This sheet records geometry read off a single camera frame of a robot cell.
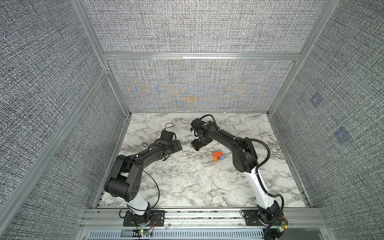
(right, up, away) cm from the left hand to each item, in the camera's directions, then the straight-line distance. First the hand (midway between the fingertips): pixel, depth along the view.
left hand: (175, 147), depth 95 cm
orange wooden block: (+25, -7, -4) cm, 26 cm away
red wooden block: (+26, -4, -1) cm, 27 cm away
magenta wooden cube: (+27, -7, -1) cm, 28 cm away
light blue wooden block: (+29, -6, -5) cm, 30 cm away
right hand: (+16, +1, +6) cm, 17 cm away
